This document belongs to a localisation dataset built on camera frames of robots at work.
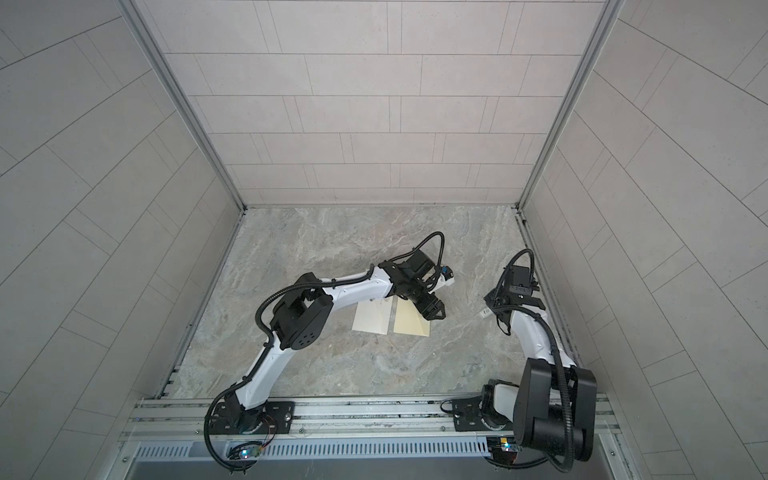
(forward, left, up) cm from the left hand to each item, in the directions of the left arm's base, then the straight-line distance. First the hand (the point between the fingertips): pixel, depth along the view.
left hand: (448, 305), depth 88 cm
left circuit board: (-35, +47, +2) cm, 59 cm away
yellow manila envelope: (-3, +12, -3) cm, 13 cm away
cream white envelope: (-3, +22, -1) cm, 23 cm away
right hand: (+2, -13, +1) cm, 14 cm away
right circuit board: (-34, -10, -2) cm, 35 cm away
